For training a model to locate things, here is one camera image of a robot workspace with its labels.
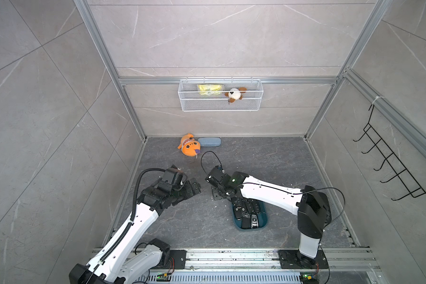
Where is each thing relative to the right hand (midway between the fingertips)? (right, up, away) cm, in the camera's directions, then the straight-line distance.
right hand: (218, 192), depth 83 cm
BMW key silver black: (+17, -14, -1) cm, 22 cm away
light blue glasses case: (-6, +26, +31) cm, 41 cm away
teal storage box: (+21, -12, +1) cm, 25 cm away
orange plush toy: (-17, +23, +21) cm, 36 cm away
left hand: (-11, +4, -7) cm, 13 cm away
